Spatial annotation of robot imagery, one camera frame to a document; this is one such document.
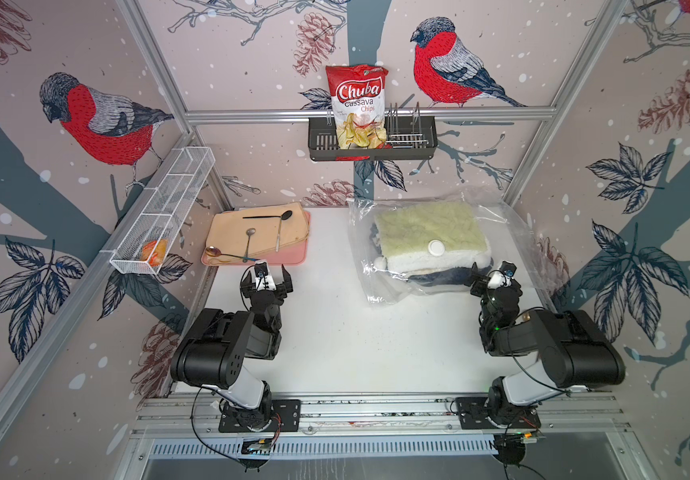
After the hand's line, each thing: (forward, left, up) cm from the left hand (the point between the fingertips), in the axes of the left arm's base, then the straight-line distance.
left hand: (270, 262), depth 89 cm
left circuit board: (-44, -2, -14) cm, 46 cm away
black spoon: (+31, +3, -12) cm, 33 cm away
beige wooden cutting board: (+26, +25, -15) cm, 39 cm away
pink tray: (+13, -3, -13) cm, 19 cm away
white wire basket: (+3, +26, +18) cm, 32 cm away
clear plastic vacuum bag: (+23, -86, -14) cm, 91 cm away
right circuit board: (-43, -65, -12) cm, 79 cm away
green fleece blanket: (+6, -51, +2) cm, 51 cm away
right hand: (0, -67, -2) cm, 67 cm away
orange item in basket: (-11, +20, +21) cm, 31 cm away
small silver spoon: (+23, +15, -13) cm, 31 cm away
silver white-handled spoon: (+21, +4, -14) cm, 26 cm away
